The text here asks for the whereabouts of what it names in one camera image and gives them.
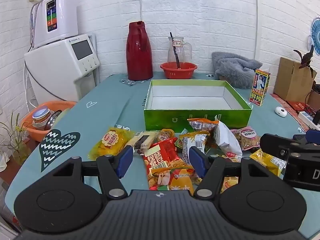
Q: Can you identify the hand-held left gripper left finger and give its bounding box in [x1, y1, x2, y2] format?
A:
[51, 145, 134, 199]

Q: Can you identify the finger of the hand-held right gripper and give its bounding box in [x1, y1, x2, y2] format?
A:
[259, 133, 320, 164]
[292, 129, 320, 145]

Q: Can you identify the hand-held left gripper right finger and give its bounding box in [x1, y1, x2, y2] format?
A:
[189, 146, 272, 199]

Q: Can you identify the white and orange snack packet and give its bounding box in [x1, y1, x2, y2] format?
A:
[179, 131, 211, 167]

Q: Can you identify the yellow snack packet red label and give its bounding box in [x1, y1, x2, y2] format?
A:
[89, 127, 135, 160]

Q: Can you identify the beige and brown bar packet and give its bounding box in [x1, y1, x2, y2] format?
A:
[124, 130, 160, 155]

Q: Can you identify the orange jelly cup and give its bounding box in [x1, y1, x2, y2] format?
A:
[158, 128, 175, 142]

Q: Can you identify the green cardboard box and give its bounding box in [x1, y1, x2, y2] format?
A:
[143, 79, 252, 134]

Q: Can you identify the white power strip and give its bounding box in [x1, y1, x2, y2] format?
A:
[298, 111, 320, 131]

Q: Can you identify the orange fruit snack packet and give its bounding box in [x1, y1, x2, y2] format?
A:
[151, 166, 196, 196]

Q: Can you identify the pink snack packet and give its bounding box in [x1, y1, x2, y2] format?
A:
[230, 126, 262, 151]

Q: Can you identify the white round device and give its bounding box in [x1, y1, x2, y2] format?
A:
[274, 106, 288, 117]

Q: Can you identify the red booklet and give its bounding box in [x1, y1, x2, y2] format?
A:
[287, 101, 308, 112]

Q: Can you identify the orange-topped brown snack packet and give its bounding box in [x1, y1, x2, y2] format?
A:
[187, 118, 220, 133]

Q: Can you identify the white foil bag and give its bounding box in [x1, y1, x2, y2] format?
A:
[214, 120, 243, 157]

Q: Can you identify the yellow chip packet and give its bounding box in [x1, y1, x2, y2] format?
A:
[221, 176, 241, 193]

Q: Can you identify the teal tablecloth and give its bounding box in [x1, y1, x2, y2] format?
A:
[4, 71, 320, 239]

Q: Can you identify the yellow and green carton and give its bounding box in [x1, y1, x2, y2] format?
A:
[249, 69, 271, 107]

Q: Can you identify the large cardboard box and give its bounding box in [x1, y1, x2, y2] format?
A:
[273, 57, 317, 102]

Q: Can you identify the purple leaf plant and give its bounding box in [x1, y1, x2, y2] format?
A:
[293, 44, 316, 78]

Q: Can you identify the steel bowl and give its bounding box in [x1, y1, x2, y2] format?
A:
[44, 110, 63, 131]

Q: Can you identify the grey fluffy cloth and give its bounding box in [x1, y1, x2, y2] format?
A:
[212, 51, 263, 89]

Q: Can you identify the red plastic basket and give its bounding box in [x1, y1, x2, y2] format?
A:
[160, 62, 198, 80]

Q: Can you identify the instant noodle cup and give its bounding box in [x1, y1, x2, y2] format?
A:
[32, 106, 51, 125]

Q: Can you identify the orange plastic basin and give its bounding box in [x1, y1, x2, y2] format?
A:
[20, 101, 77, 142]

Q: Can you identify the blue paper fan decoration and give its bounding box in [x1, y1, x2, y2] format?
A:
[307, 17, 320, 55]

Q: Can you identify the red thermos jug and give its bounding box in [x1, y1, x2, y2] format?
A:
[126, 21, 154, 81]

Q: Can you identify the glass pitcher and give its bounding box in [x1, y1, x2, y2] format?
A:
[167, 36, 193, 65]

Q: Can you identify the green potted plant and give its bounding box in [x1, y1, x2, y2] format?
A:
[0, 112, 31, 166]

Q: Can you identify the black stirring stick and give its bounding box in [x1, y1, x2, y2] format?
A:
[170, 32, 181, 69]

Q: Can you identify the white appliance with screen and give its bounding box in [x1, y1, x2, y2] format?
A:
[24, 33, 101, 103]

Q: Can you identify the white water purifier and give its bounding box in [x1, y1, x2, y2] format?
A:
[30, 0, 79, 48]

